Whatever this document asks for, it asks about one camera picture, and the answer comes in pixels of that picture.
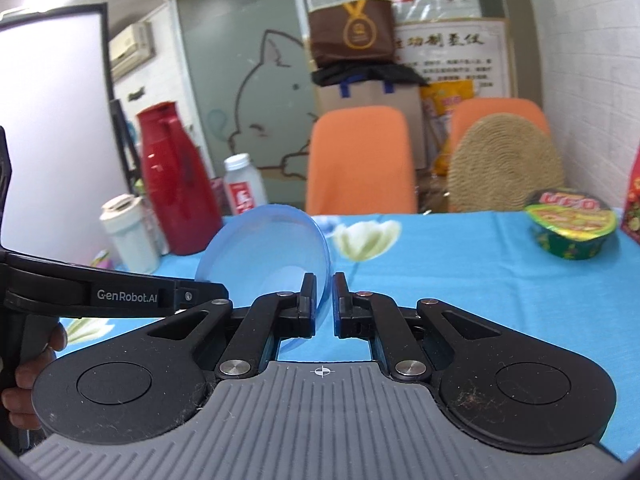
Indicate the orange chair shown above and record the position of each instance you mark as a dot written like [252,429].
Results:
[500,107]
[360,160]

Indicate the blue floral tablecloth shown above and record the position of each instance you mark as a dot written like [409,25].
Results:
[450,270]

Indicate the frosted glass door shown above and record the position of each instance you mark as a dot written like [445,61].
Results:
[225,85]

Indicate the black cloth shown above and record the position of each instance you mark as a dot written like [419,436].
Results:
[370,74]

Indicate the brown bag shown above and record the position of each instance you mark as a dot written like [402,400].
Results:
[350,32]

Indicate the wall air conditioner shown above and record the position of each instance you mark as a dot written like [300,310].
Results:
[130,45]

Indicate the round woven straw mat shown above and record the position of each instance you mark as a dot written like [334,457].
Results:
[505,165]

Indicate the plastic bottle with red label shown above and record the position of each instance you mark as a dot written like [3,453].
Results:
[245,190]

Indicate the person's left hand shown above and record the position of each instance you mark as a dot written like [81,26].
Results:
[22,380]

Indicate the red cardboard box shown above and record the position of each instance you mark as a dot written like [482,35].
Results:
[632,210]

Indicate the white lidded cup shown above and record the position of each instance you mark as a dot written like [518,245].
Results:
[130,235]

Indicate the framed white wall poster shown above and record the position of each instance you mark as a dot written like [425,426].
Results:
[450,50]

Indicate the blue plastic bowl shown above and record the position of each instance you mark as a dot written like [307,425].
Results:
[260,245]

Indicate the white panel with black frame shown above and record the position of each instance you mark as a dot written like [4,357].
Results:
[50,135]

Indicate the green instant noodle bowl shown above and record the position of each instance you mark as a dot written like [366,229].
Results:
[572,230]

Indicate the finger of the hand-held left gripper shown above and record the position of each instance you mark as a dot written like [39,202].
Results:
[200,294]

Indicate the black stand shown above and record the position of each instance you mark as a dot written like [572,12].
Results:
[125,150]

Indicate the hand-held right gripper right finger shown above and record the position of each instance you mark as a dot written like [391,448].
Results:
[345,310]

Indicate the red thermos jug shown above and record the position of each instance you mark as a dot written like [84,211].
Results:
[177,185]

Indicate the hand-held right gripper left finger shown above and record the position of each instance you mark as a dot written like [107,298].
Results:
[306,310]

